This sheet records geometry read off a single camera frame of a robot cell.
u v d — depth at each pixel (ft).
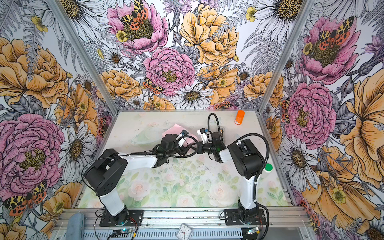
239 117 3.56
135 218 2.43
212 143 2.77
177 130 3.36
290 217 2.50
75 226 2.28
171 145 2.40
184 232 2.26
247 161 1.75
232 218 2.41
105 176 1.55
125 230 2.35
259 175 1.75
